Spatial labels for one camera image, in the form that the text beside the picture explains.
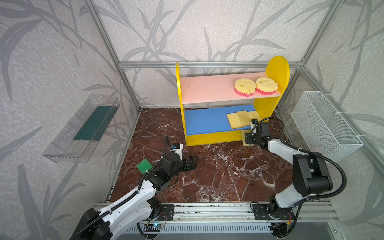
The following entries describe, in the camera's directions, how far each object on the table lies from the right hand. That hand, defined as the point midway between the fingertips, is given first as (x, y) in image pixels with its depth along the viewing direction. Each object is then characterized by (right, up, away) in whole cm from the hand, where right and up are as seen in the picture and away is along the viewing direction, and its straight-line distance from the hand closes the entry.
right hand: (251, 131), depth 97 cm
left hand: (-36, -12, -16) cm, 41 cm away
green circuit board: (-57, -45, -25) cm, 77 cm away
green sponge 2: (-68, -21, -6) cm, 71 cm away
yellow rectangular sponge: (+2, +11, -1) cm, 11 cm away
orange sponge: (-12, +7, -4) cm, 15 cm away
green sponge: (-5, -2, +3) cm, 6 cm away
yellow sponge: (-6, +9, -3) cm, 11 cm away
